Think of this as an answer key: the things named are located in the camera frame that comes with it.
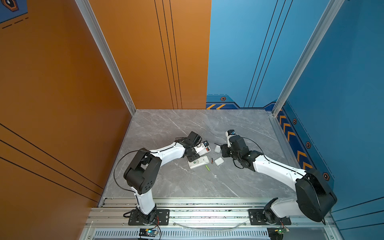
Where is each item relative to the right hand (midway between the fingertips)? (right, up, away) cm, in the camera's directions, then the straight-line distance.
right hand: (220, 147), depth 88 cm
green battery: (-7, -13, +2) cm, 15 cm away
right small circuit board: (+26, -37, -18) cm, 49 cm away
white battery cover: (0, -9, +4) cm, 10 cm away
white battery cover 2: (-1, -2, +6) cm, 6 cm away
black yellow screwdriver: (-1, +1, +5) cm, 5 cm away
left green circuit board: (-37, -38, -17) cm, 56 cm away
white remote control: (-11, -9, +4) cm, 14 cm away
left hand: (-16, -3, +7) cm, 18 cm away
